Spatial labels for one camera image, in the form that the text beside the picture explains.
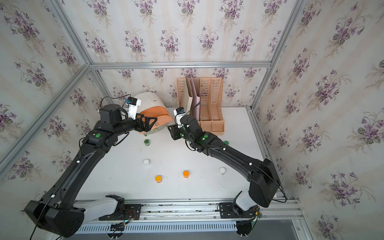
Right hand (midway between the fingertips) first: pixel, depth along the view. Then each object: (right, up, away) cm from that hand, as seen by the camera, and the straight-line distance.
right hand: (172, 126), depth 75 cm
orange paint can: (+7, -28, +7) cm, 29 cm away
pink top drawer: (-10, +8, +17) cm, 21 cm away
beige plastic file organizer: (+24, +25, +36) cm, 50 cm away
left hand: (-10, +5, -5) cm, 12 cm away
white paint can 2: (+28, -26, +10) cm, 40 cm away
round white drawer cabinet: (-14, +12, +15) cm, 24 cm away
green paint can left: (-20, -12, +21) cm, 31 cm away
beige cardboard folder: (+8, +17, +10) cm, 22 cm away
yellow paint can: (-9, -30, +7) cm, 32 cm away
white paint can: (-17, -22, +13) cm, 31 cm away
